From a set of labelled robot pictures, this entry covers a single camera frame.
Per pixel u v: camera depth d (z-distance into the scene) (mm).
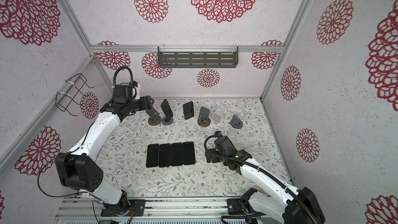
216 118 1030
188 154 933
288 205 406
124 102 624
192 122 1062
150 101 762
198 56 970
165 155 910
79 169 427
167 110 978
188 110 1103
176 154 922
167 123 1062
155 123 1054
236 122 1030
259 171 499
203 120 1012
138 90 686
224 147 619
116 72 624
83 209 756
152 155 930
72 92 784
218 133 741
